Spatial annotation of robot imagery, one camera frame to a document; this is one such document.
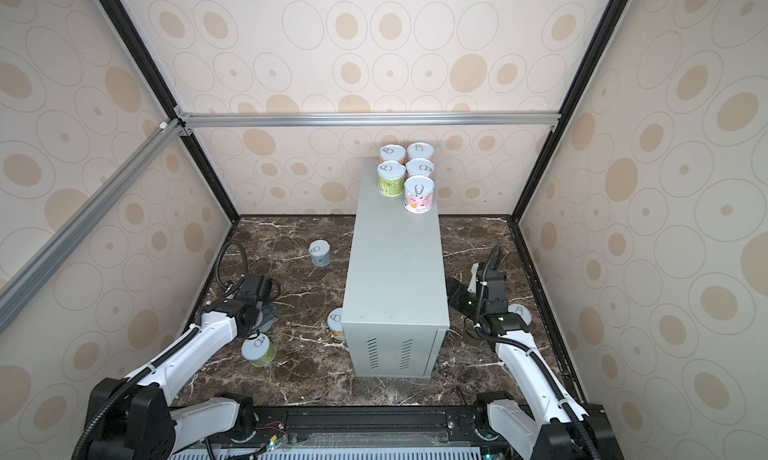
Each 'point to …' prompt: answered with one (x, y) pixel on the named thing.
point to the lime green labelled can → (258, 350)
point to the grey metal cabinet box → (395, 313)
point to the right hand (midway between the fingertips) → (450, 288)
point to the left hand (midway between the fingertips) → (265, 311)
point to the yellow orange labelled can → (335, 323)
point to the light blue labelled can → (320, 252)
